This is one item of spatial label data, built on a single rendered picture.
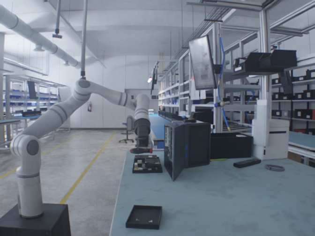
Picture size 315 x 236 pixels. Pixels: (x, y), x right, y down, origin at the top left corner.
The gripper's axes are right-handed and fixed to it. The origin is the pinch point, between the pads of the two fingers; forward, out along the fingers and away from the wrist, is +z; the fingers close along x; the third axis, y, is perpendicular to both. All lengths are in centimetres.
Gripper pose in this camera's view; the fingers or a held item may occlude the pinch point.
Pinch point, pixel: (138, 152)
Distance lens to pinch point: 102.8
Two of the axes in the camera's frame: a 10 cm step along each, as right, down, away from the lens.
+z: 0.9, 6.5, -7.6
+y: 9.9, -0.1, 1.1
